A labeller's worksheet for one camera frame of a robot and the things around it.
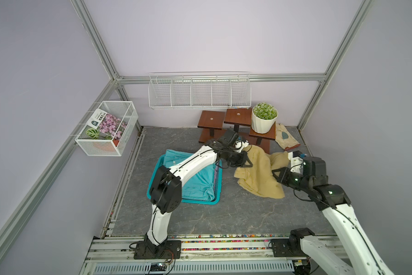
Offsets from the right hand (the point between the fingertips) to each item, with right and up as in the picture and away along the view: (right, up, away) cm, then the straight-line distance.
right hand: (272, 170), depth 74 cm
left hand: (-7, +1, +5) cm, 9 cm away
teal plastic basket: (-23, -9, +8) cm, 26 cm away
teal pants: (-32, -10, +11) cm, 35 cm away
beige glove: (+23, +15, +40) cm, 49 cm away
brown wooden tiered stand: (-26, +23, +28) cm, 45 cm away
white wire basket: (-78, +12, -2) cm, 79 cm away
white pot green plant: (0, +26, +13) cm, 29 cm away
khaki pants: (-5, -3, +1) cm, 6 cm away
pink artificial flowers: (-71, +19, +1) cm, 73 cm away
